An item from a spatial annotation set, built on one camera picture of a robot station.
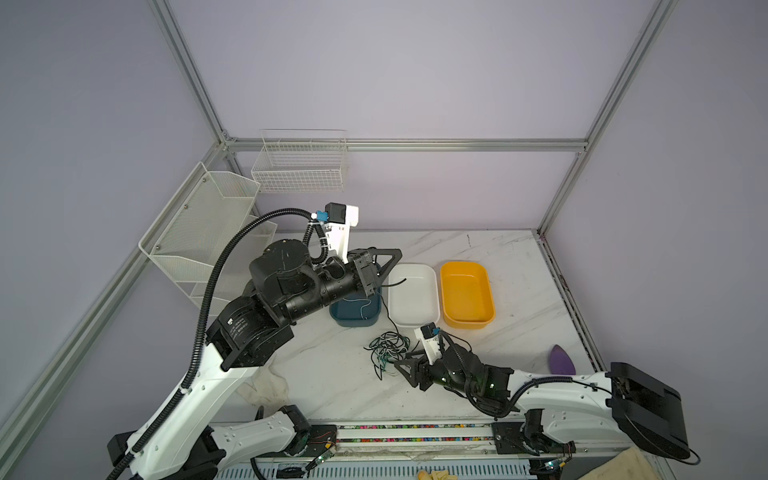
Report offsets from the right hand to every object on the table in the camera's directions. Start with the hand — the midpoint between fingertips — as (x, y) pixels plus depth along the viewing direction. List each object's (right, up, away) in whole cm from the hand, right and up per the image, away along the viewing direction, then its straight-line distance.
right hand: (398, 363), depth 75 cm
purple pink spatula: (+48, -4, +12) cm, 50 cm away
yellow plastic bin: (+24, +14, +26) cm, 38 cm away
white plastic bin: (+7, +12, +25) cm, 28 cm away
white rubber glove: (-36, -9, +6) cm, 37 cm away
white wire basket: (-31, +59, +21) cm, 70 cm away
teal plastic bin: (-13, +10, +21) cm, 26 cm away
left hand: (0, +27, -26) cm, 37 cm away
